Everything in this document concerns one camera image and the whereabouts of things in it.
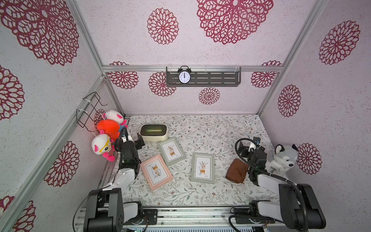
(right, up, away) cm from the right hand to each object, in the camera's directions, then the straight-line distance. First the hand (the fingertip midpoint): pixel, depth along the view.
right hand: (249, 141), depth 87 cm
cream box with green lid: (-61, +5, +15) cm, 63 cm away
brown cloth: (-7, -18, +1) cm, 20 cm away
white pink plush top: (-86, +17, +7) cm, 87 cm away
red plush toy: (-84, +8, 0) cm, 85 cm away
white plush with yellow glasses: (-85, -1, -7) cm, 85 cm away
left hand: (-71, +3, -1) cm, 71 cm away
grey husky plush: (+13, -8, -11) cm, 19 cm away
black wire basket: (-91, +15, -12) cm, 93 cm away
